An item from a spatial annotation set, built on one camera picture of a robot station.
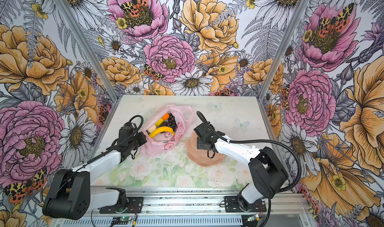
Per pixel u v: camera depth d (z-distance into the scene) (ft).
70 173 1.49
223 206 2.44
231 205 2.43
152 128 3.18
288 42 2.89
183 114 3.23
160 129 3.18
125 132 2.26
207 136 2.24
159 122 3.34
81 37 2.84
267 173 1.43
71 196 1.36
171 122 3.35
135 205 2.42
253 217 2.35
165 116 3.35
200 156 3.01
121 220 2.33
